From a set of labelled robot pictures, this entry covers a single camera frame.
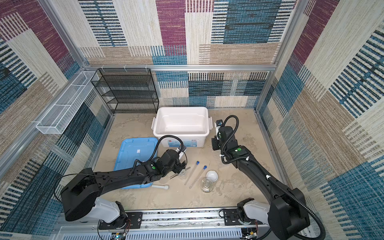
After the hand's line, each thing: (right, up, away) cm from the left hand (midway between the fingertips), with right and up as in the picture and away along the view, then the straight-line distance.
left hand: (179, 155), depth 85 cm
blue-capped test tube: (+10, -6, +7) cm, 14 cm away
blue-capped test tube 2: (+10, -13, +2) cm, 17 cm away
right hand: (+21, +9, -1) cm, 23 cm away
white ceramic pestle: (-7, -17, -3) cm, 18 cm away
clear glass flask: (+14, -14, -7) cm, 21 cm away
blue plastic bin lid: (-33, +1, +14) cm, 36 cm away
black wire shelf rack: (-40, +42, +25) cm, 63 cm away
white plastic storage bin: (+7, +17, +25) cm, 31 cm away
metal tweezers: (-1, -11, +1) cm, 11 cm away
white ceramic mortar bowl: (+19, -11, 0) cm, 22 cm away
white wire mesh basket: (-56, +19, -15) cm, 61 cm away
